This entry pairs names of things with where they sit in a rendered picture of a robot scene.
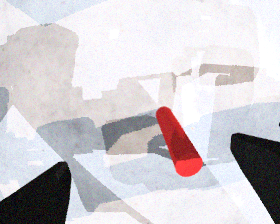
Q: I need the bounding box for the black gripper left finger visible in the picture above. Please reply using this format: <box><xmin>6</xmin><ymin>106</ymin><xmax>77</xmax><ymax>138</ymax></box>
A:
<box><xmin>0</xmin><ymin>161</ymin><xmax>72</xmax><ymax>224</ymax></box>

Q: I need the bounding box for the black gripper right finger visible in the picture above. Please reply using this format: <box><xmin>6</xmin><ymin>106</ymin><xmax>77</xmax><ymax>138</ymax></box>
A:
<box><xmin>230</xmin><ymin>133</ymin><xmax>280</xmax><ymax>224</ymax></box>

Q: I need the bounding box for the red peg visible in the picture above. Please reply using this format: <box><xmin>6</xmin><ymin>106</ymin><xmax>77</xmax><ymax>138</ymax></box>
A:
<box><xmin>155</xmin><ymin>107</ymin><xmax>203</xmax><ymax>177</ymax></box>

